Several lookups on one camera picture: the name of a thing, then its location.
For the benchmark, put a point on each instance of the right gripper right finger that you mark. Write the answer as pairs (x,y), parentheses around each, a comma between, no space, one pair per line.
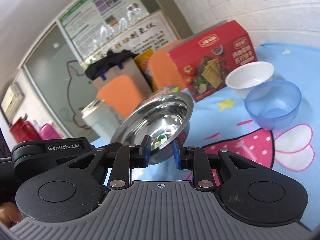
(194,159)

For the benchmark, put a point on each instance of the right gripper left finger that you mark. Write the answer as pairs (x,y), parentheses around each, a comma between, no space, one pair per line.
(127,158)

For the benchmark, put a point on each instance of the stainless steel bowl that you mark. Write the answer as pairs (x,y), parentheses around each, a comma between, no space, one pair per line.
(164,118)

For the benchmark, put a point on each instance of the white ceramic bowl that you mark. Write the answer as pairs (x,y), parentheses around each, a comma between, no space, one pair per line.
(244,78)

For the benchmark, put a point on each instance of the blue plastic bowl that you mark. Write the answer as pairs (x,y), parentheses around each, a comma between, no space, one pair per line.
(274,104)

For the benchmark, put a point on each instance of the operator hand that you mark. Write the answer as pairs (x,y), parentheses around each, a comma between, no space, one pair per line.
(9,214)

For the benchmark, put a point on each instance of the blue cartoon tablecloth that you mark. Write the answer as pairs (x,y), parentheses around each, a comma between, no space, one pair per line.
(221,121)

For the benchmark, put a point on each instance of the white travel tumbler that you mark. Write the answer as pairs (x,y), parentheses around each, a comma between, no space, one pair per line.
(102,118)

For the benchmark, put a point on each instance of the orange chair left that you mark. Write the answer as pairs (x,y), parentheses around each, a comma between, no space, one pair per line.
(122,94)

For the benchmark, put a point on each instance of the orange chair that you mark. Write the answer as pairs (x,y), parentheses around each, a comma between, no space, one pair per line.
(163,70)
(122,94)

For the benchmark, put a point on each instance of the green instant noodle bowl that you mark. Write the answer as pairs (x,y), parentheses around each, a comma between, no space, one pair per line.
(160,92)

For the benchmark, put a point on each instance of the pink thermos bottle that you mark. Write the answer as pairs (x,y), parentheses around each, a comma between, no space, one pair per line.
(47,132)

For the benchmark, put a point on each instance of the orange chair right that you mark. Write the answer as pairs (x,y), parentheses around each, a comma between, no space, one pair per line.
(163,70)

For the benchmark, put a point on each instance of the brown paper bag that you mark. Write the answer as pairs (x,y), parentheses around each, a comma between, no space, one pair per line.
(129,68)

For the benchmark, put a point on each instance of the black cloth on bag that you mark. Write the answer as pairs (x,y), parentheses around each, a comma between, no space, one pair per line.
(100,67)

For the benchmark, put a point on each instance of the red cracker box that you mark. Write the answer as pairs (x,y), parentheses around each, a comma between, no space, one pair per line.
(204,60)

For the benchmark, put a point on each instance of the yellow snack bag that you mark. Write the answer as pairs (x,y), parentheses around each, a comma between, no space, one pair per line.
(142,62)

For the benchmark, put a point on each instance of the red thermos jug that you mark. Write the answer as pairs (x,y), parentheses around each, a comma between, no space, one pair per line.
(24,131)

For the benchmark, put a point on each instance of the white notice with calligraphy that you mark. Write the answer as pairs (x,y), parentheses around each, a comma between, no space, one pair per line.
(153,32)

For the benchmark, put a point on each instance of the wall air conditioner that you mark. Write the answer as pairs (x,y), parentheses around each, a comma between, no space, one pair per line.
(12,101)

